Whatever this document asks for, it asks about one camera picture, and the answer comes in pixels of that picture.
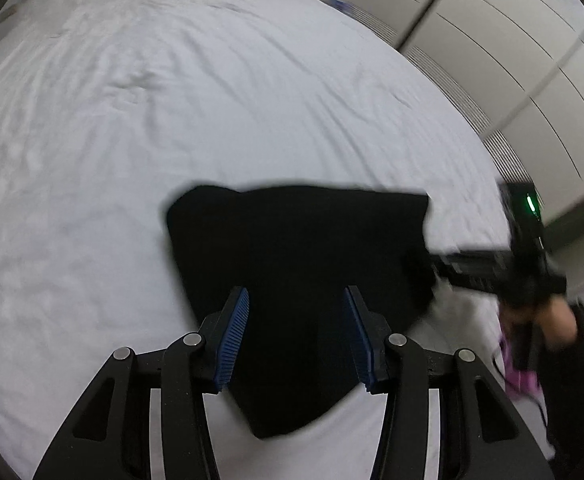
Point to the pink cloth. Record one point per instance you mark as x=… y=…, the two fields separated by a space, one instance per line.
x=521 y=380

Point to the person's right forearm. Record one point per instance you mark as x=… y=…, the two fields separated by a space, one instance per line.
x=581 y=400

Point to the person's right hand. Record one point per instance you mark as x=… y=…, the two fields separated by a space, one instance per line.
x=559 y=325

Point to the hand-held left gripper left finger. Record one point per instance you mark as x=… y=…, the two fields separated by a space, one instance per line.
x=232 y=340

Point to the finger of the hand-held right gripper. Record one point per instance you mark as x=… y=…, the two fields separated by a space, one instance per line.
x=471 y=265

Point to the black pants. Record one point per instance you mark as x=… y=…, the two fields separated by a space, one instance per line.
x=297 y=240

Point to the white bed duvet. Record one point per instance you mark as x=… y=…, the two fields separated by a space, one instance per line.
x=172 y=110

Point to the blue packet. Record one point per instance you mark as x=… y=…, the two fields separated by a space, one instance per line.
x=344 y=6

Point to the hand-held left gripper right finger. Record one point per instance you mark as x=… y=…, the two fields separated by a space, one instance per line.
x=361 y=340

